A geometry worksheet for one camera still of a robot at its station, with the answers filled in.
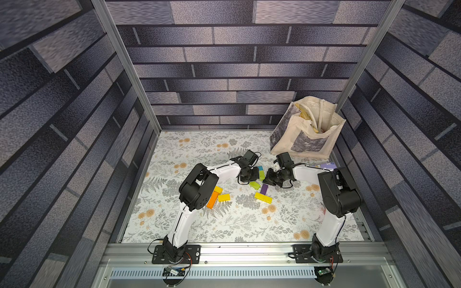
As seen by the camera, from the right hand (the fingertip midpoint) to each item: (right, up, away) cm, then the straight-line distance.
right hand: (262, 180), depth 97 cm
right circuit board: (+22, -34, -25) cm, 48 cm away
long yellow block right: (0, -8, -7) cm, 11 cm away
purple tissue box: (+37, +8, -1) cm, 38 cm away
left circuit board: (-41, -33, -26) cm, 59 cm away
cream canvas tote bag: (+20, +28, -10) cm, 36 cm away
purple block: (+1, -4, -4) cm, 6 cm away
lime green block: (-1, +4, -7) cm, 8 cm away
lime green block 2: (-4, -2, -3) cm, 6 cm away
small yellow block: (-21, -8, -7) cm, 23 cm away
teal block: (0, +6, +4) cm, 7 cm away
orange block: (-27, -9, -8) cm, 29 cm away
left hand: (-2, +2, -1) cm, 3 cm away
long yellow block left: (-24, -4, -5) cm, 25 cm away
